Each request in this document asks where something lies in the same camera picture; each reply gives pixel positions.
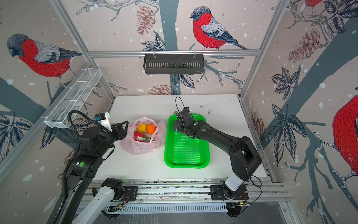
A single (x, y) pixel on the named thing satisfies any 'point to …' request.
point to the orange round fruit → (151, 129)
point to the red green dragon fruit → (141, 136)
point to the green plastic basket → (182, 150)
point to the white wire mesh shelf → (75, 95)
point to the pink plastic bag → (129, 145)
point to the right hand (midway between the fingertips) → (180, 123)
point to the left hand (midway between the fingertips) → (126, 119)
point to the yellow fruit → (142, 128)
